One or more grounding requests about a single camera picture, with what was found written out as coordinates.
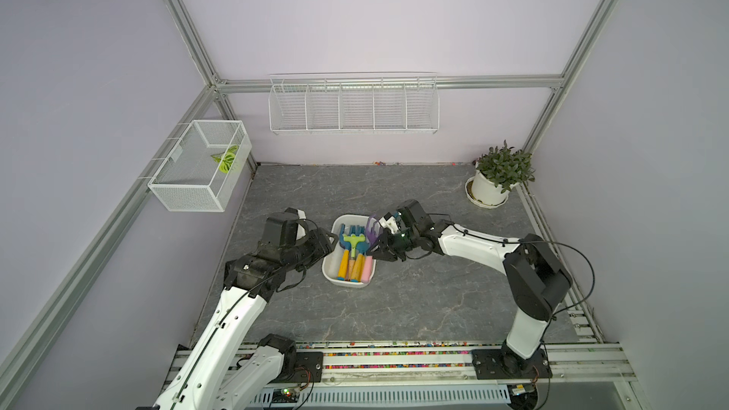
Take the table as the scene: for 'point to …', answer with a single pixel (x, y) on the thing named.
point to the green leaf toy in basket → (226, 158)
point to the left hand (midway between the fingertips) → (334, 244)
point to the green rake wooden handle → (352, 238)
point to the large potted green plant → (496, 173)
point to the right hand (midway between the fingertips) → (367, 252)
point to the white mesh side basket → (189, 178)
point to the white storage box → (330, 262)
